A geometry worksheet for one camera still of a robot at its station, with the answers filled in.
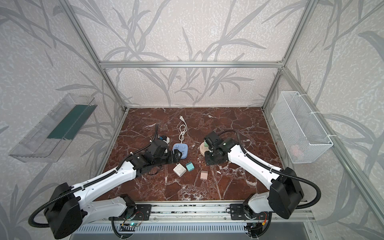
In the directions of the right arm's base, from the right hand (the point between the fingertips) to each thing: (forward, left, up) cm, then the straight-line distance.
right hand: (208, 156), depth 82 cm
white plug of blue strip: (+36, +19, -10) cm, 42 cm away
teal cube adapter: (-2, +11, -9) cm, 14 cm away
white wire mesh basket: (-2, -38, +24) cm, 45 cm away
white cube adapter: (-5, +16, -8) cm, 19 cm away
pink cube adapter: (-7, +3, -10) cm, 12 cm away
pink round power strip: (+9, +3, -9) cm, 13 cm away
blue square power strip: (+10, +16, -9) cm, 21 cm away
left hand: (+2, +16, +2) cm, 17 cm away
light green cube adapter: (+12, +2, -8) cm, 14 cm away
